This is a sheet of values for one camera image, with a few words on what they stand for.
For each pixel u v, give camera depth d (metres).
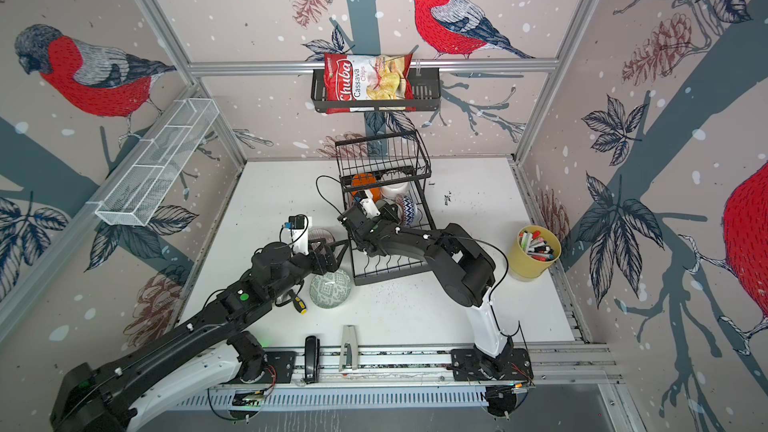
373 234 0.70
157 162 0.78
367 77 0.88
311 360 0.71
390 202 0.90
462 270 0.51
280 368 0.73
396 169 1.05
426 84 0.95
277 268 0.57
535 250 0.85
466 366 0.73
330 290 0.86
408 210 0.92
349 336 0.77
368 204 0.84
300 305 0.82
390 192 1.03
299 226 0.67
